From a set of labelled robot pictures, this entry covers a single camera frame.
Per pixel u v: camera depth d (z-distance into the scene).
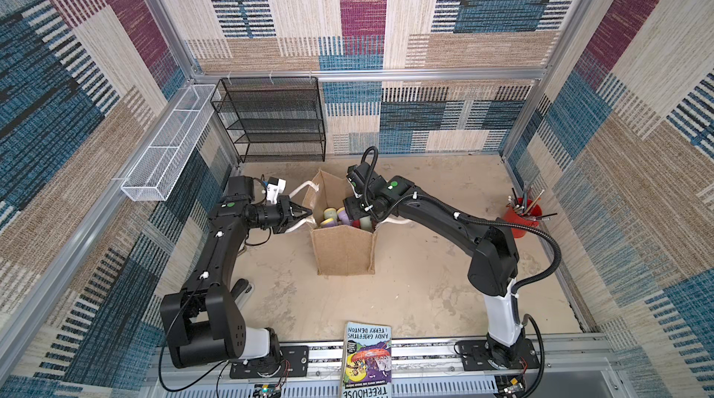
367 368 0.70
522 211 0.93
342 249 0.80
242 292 0.82
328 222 0.85
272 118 1.09
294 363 0.73
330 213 0.94
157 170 0.71
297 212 0.76
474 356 0.73
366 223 0.86
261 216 0.68
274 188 0.76
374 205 0.63
